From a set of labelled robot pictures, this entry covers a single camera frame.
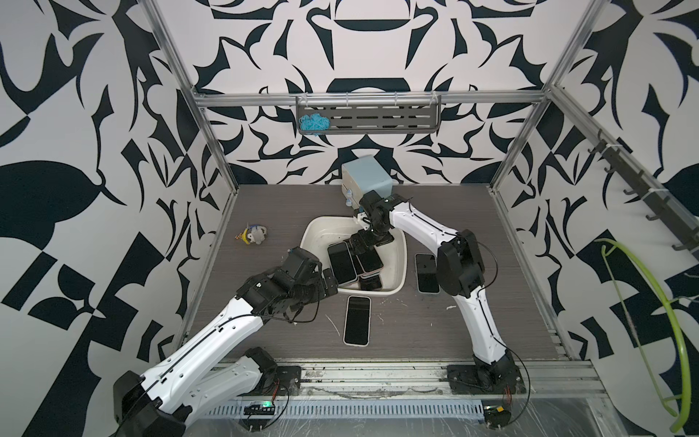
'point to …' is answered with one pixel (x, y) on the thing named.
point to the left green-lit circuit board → (266, 408)
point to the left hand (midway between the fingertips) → (322, 282)
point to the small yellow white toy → (253, 234)
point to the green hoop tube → (682, 345)
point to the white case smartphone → (358, 320)
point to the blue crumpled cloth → (315, 123)
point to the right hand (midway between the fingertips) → (361, 243)
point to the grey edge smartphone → (342, 262)
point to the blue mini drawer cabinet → (362, 176)
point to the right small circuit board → (496, 416)
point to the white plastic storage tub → (320, 232)
